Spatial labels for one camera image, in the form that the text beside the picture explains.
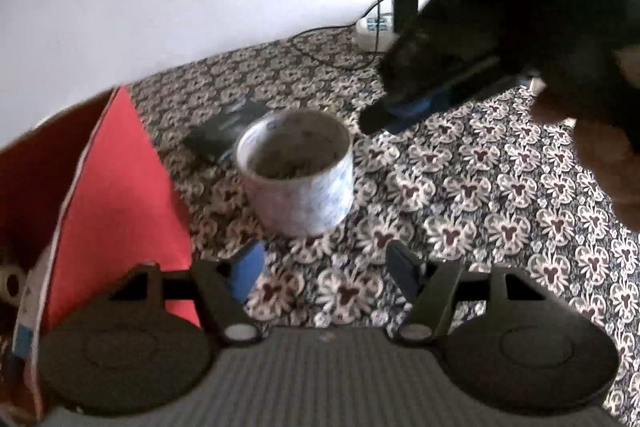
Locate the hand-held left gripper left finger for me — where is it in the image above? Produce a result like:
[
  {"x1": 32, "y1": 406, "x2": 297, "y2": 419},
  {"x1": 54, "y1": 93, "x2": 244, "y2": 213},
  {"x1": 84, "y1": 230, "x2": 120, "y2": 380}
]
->
[{"x1": 95, "y1": 241, "x2": 267, "y2": 348}]

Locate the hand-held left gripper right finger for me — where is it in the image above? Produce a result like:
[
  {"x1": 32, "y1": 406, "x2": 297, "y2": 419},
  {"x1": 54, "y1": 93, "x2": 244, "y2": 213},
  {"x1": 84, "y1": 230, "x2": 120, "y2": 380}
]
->
[{"x1": 386, "y1": 241, "x2": 551, "y2": 344}]

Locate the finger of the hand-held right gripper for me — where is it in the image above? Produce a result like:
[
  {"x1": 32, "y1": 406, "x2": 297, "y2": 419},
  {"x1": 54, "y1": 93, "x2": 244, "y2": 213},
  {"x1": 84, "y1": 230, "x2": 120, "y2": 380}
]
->
[{"x1": 360, "y1": 56, "x2": 531, "y2": 135}]

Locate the patterned tape roll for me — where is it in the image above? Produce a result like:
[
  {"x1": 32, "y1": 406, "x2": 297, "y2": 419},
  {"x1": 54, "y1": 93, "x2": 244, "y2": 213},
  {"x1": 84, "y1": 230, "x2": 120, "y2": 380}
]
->
[{"x1": 235, "y1": 109, "x2": 355, "y2": 238}]

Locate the black packet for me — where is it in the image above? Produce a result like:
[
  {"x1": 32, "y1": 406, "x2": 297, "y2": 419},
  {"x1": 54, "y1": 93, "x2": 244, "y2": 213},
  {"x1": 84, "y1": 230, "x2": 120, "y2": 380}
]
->
[{"x1": 182, "y1": 99, "x2": 271, "y2": 162}]

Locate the red cardboard box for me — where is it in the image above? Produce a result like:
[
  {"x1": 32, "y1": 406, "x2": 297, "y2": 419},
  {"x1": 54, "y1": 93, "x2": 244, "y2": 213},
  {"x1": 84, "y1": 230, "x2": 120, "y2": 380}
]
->
[{"x1": 0, "y1": 86, "x2": 201, "y2": 423}]

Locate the white power strip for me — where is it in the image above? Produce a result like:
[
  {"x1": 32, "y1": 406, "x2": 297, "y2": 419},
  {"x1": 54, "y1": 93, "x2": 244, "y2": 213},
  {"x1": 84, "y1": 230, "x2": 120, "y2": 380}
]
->
[{"x1": 354, "y1": 14, "x2": 401, "y2": 52}]

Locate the floral patterned tablecloth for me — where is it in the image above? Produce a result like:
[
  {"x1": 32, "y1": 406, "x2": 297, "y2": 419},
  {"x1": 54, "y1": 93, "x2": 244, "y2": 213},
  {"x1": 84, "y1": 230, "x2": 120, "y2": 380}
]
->
[{"x1": 125, "y1": 24, "x2": 640, "y2": 427}]

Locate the black charger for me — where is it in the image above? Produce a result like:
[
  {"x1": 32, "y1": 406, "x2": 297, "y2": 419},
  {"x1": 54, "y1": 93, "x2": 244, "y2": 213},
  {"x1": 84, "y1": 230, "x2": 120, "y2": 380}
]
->
[{"x1": 391, "y1": 0, "x2": 420, "y2": 32}]

